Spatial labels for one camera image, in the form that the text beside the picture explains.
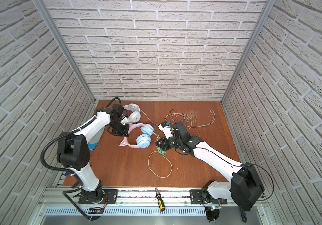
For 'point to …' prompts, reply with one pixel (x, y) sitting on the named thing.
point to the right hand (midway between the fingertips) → (156, 143)
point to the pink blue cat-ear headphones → (143, 141)
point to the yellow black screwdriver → (161, 205)
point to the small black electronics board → (95, 210)
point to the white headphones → (134, 116)
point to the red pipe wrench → (243, 215)
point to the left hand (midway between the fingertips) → (128, 133)
